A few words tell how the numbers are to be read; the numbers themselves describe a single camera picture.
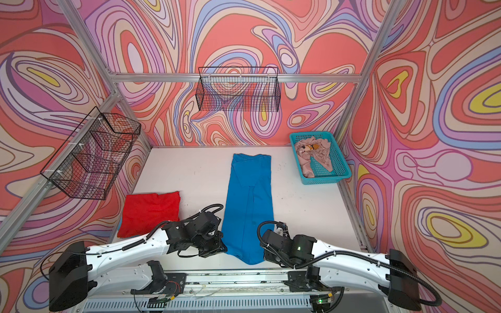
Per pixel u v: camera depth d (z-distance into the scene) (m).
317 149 1.13
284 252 0.58
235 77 0.86
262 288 0.73
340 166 1.02
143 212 0.86
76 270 0.40
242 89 0.96
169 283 0.73
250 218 0.91
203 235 0.63
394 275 0.42
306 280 0.66
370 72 0.86
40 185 0.59
